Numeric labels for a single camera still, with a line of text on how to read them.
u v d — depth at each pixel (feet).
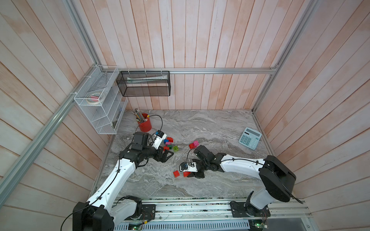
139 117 3.25
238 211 2.40
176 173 2.79
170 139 3.29
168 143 3.22
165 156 2.25
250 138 3.31
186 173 2.68
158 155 2.24
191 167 2.31
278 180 1.54
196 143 3.14
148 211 2.42
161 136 2.30
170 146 3.14
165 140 3.23
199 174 2.40
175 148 3.19
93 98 2.38
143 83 3.47
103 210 1.27
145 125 3.32
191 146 3.20
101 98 2.40
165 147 3.19
